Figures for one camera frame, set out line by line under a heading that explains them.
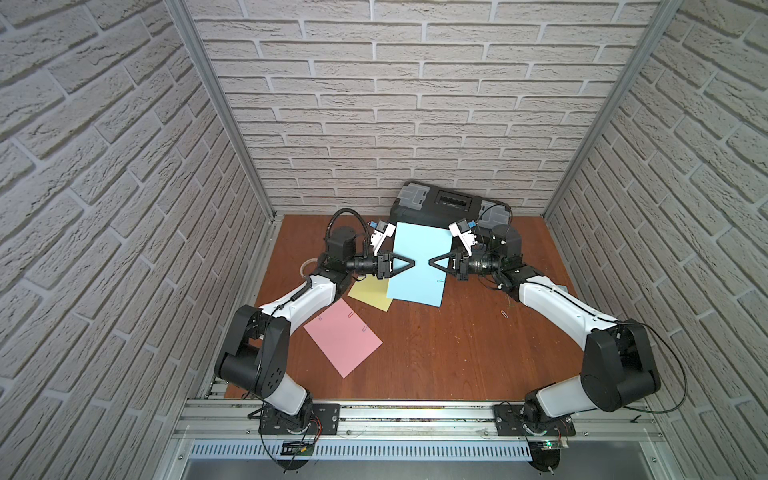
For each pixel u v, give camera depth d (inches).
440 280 29.7
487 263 27.4
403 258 29.1
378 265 27.4
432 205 39.4
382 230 28.3
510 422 28.6
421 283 29.8
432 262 29.2
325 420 28.7
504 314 36.3
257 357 17.0
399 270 29.1
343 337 34.4
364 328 35.3
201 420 29.8
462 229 27.7
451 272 28.7
